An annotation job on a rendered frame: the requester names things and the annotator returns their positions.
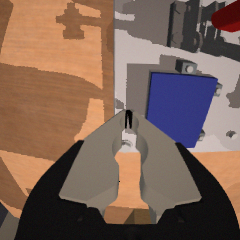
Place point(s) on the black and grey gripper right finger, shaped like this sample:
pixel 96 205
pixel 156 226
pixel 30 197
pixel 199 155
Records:
pixel 172 177

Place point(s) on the blue plate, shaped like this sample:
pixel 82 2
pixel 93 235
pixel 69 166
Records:
pixel 178 104

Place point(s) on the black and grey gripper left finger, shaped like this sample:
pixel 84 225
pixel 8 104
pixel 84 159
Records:
pixel 86 175

